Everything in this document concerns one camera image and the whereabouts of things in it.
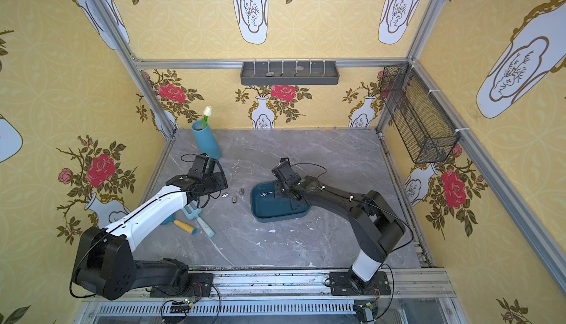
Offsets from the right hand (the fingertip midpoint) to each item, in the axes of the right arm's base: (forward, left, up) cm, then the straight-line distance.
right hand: (274, 190), depth 89 cm
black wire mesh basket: (+10, -52, +24) cm, 58 cm away
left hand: (+1, +22, +4) cm, 22 cm away
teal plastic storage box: (-5, +4, -7) cm, 9 cm away
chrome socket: (+3, +15, -7) cm, 17 cm away
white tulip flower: (+22, +27, +22) cm, 41 cm away
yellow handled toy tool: (-15, +34, -5) cm, 37 cm away
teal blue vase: (+18, +31, +9) cm, 37 cm away
